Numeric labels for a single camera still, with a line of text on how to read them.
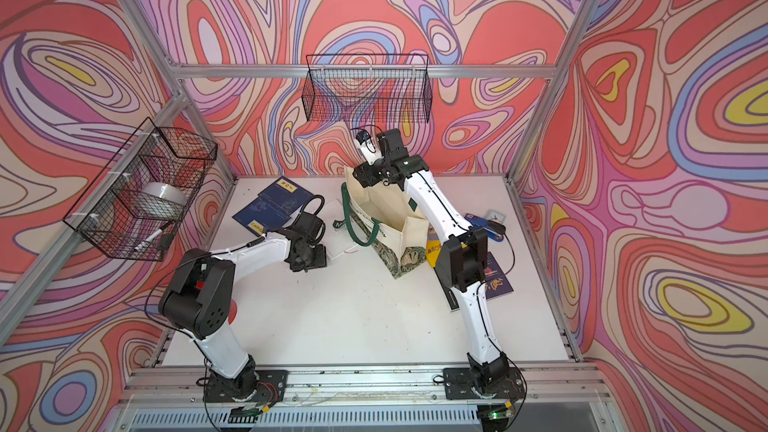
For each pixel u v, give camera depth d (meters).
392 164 0.70
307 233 0.76
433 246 0.98
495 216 1.05
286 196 1.12
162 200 0.70
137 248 0.69
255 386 0.72
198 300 0.47
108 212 0.67
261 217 1.07
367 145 0.77
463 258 0.57
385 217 1.11
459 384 0.73
